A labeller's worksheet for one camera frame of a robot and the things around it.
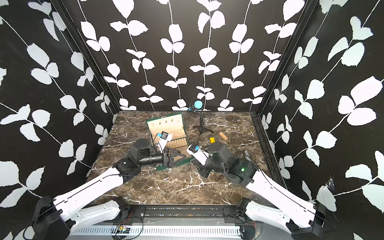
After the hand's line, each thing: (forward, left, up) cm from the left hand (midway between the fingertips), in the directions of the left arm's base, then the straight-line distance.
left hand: (183, 154), depth 68 cm
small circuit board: (-26, +30, -27) cm, 48 cm away
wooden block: (+27, -28, -26) cm, 47 cm away
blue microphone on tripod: (+32, -8, +1) cm, 33 cm away
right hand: (-2, -4, 0) cm, 5 cm away
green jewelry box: (+27, +6, -11) cm, 29 cm away
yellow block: (+24, -19, -26) cm, 40 cm away
